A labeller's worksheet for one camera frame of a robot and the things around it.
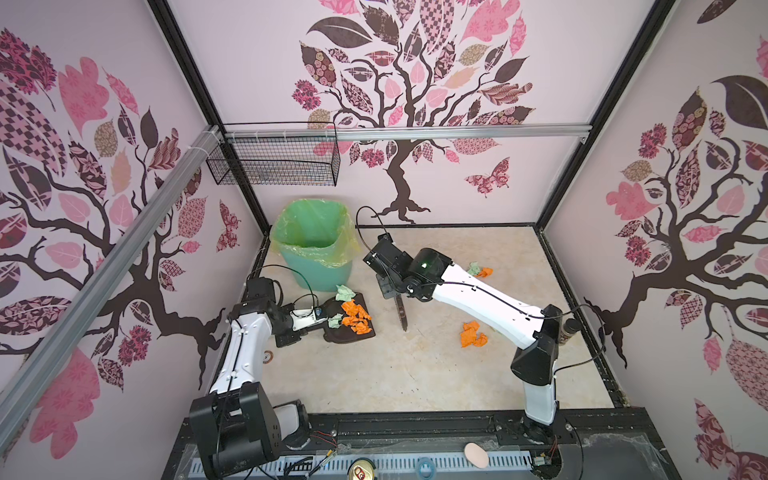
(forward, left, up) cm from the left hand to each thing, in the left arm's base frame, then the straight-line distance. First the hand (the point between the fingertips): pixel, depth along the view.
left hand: (296, 326), depth 83 cm
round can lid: (-33, -21, +3) cm, 39 cm away
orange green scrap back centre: (+11, -13, +1) cm, 17 cm away
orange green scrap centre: (0, -18, 0) cm, 18 cm away
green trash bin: (+12, -6, +8) cm, 16 cm away
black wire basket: (+71, +19, +8) cm, 74 cm away
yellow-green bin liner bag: (+34, -1, +5) cm, 35 cm away
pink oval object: (-30, -48, -7) cm, 57 cm away
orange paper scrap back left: (+6, -16, -1) cm, 17 cm away
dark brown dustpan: (0, -13, -4) cm, 14 cm away
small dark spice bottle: (-1, -78, +2) cm, 78 cm away
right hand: (+8, -27, +15) cm, 32 cm away
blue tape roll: (-32, -36, -8) cm, 49 cm away
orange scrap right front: (0, -51, -7) cm, 52 cm away
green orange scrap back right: (+25, -58, -7) cm, 63 cm away
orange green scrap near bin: (+1, -11, +1) cm, 11 cm away
